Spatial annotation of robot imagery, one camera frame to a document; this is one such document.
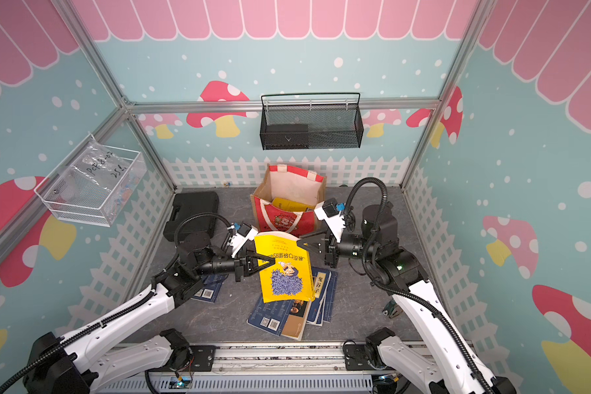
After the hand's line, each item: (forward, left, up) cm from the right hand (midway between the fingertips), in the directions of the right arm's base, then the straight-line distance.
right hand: (301, 242), depth 59 cm
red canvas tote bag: (+41, +4, -20) cm, 45 cm away
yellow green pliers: (-5, -30, -35) cm, 47 cm away
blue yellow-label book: (+2, -8, -32) cm, 33 cm away
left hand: (-1, +8, -9) cm, 12 cm away
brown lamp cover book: (-8, +2, -33) cm, 34 cm away
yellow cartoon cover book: (-4, +3, -12) cm, 13 cm away
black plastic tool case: (+40, +51, -30) cm, 72 cm away
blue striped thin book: (-8, +12, -33) cm, 36 cm away
